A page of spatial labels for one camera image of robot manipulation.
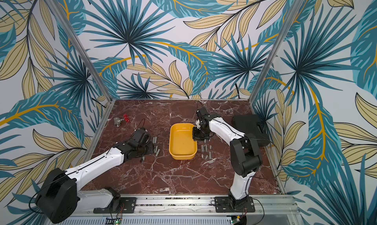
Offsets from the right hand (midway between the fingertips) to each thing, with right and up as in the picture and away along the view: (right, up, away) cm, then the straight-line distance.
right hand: (194, 138), depth 90 cm
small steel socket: (+7, -11, 0) cm, 13 cm away
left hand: (-25, -5, -5) cm, 26 cm away
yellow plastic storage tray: (-8, -4, 0) cm, 9 cm away
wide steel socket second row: (+5, -7, +2) cm, 9 cm away
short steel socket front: (+10, -6, +3) cm, 12 cm away
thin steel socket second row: (+7, -6, +2) cm, 10 cm away
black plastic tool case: (+38, +8, +11) cm, 40 cm away
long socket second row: (-23, -8, +2) cm, 24 cm away
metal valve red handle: (-54, +11, +13) cm, 57 cm away
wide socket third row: (+9, -10, 0) cm, 14 cm away
